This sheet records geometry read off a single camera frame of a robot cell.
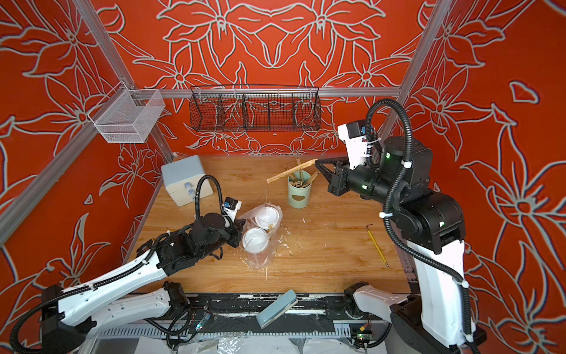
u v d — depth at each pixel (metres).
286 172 0.59
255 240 0.66
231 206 0.61
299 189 0.87
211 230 0.52
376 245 0.87
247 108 0.99
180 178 0.90
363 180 0.40
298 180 0.96
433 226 0.30
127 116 0.92
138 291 0.48
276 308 0.69
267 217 0.75
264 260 0.81
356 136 0.40
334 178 0.41
